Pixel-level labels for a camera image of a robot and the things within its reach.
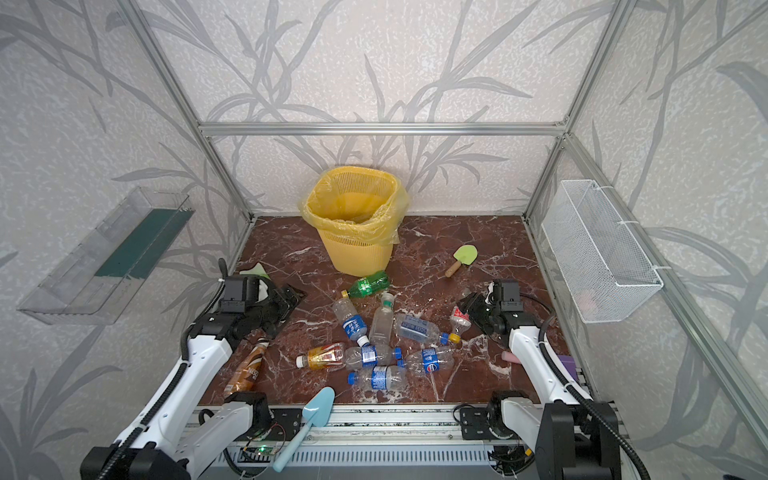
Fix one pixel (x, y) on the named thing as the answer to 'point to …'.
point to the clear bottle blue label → (353, 323)
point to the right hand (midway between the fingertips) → (463, 298)
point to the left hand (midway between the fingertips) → (305, 293)
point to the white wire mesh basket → (601, 262)
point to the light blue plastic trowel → (316, 411)
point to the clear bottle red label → (461, 322)
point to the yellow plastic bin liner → (360, 203)
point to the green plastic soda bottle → (364, 286)
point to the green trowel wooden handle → (466, 254)
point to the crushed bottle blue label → (428, 360)
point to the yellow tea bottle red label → (323, 357)
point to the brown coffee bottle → (246, 370)
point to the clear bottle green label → (382, 325)
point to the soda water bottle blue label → (416, 328)
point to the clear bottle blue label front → (385, 378)
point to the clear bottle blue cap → (371, 356)
